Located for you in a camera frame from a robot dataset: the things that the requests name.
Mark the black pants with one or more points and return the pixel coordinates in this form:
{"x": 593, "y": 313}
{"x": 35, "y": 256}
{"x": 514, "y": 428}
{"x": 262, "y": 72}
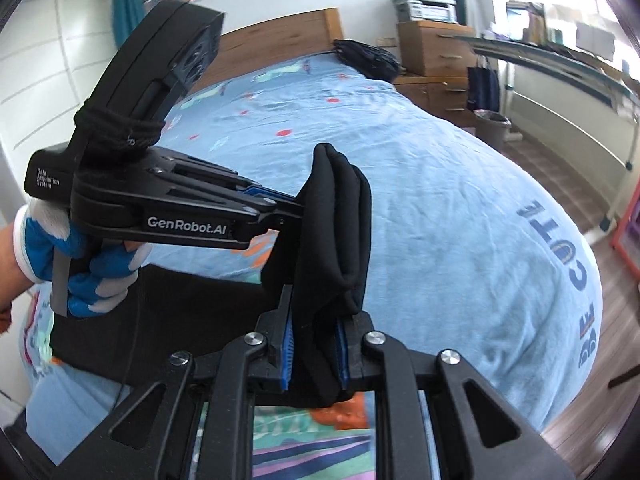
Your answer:
{"x": 330, "y": 220}

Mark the blue printed bed sheet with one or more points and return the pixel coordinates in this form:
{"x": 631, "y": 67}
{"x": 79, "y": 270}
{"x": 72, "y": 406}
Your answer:
{"x": 450, "y": 210}

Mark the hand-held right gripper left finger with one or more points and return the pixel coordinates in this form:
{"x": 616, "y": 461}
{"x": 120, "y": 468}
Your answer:
{"x": 286, "y": 355}

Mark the person's left hand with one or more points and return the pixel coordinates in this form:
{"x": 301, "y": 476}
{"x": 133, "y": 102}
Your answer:
{"x": 100, "y": 275}

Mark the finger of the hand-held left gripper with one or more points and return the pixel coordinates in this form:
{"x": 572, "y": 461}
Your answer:
{"x": 280, "y": 210}
{"x": 210, "y": 175}

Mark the wooden headboard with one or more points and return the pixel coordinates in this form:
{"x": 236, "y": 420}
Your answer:
{"x": 280, "y": 40}

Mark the pink plastic stool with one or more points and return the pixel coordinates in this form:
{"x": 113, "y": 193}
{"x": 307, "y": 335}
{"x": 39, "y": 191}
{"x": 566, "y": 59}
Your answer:
{"x": 627, "y": 240}

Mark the grey trash bin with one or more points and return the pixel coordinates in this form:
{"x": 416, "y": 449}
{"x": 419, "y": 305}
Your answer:
{"x": 492, "y": 127}

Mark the white printer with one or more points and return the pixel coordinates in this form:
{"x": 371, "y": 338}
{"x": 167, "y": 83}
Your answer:
{"x": 430, "y": 5}

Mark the black backpack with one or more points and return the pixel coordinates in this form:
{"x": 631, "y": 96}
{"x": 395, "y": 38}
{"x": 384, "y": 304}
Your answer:
{"x": 365, "y": 57}

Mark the dark blue shopping bag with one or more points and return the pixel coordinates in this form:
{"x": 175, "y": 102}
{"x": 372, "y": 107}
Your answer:
{"x": 482, "y": 85}

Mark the person's left forearm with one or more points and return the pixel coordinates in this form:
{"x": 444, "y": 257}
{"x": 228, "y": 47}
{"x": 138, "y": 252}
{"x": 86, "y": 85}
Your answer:
{"x": 10, "y": 270}

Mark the white wardrobe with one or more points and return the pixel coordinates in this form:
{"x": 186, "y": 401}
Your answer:
{"x": 50, "y": 70}

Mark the glass top desk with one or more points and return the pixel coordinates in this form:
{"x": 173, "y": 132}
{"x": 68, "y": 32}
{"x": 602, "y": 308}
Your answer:
{"x": 565, "y": 65}

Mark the low wooden nightstand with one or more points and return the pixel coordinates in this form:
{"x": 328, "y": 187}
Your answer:
{"x": 435, "y": 97}

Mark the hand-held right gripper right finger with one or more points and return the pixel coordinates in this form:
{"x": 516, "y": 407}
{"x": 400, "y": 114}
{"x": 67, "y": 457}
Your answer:
{"x": 343, "y": 355}

